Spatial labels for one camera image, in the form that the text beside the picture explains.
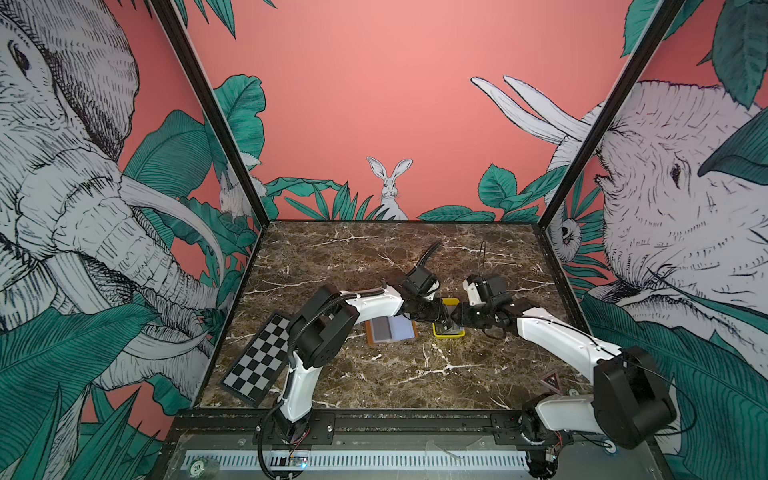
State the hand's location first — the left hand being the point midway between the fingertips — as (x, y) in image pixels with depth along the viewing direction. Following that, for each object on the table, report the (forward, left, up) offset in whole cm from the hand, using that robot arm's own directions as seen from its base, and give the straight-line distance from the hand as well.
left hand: (448, 314), depth 89 cm
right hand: (-1, -1, +2) cm, 3 cm away
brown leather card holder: (-2, +14, -4) cm, 15 cm away
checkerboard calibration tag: (-12, +54, -2) cm, 56 cm away
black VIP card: (-2, +20, -5) cm, 21 cm away
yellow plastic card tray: (-4, 0, +1) cm, 4 cm away
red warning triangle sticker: (-19, -27, -5) cm, 34 cm away
